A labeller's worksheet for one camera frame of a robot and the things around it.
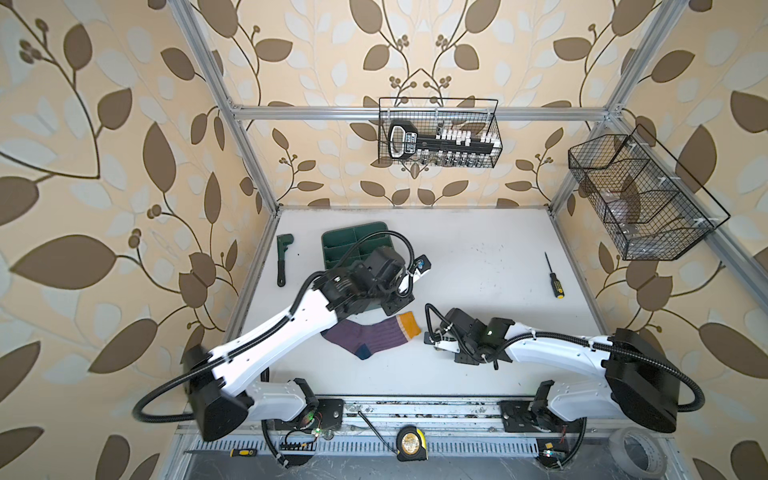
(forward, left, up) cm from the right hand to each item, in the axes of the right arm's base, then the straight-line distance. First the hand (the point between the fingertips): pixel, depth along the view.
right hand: (459, 341), depth 85 cm
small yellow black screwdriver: (-24, +55, -1) cm, 60 cm away
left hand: (+6, +15, +22) cm, 27 cm away
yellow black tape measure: (-24, +16, +2) cm, 29 cm away
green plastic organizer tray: (+36, +38, +4) cm, 53 cm away
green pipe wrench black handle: (+38, +59, +1) cm, 70 cm away
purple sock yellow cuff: (+2, +27, 0) cm, 27 cm away
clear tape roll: (-27, -38, -1) cm, 47 cm away
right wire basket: (+19, -46, +33) cm, 60 cm away
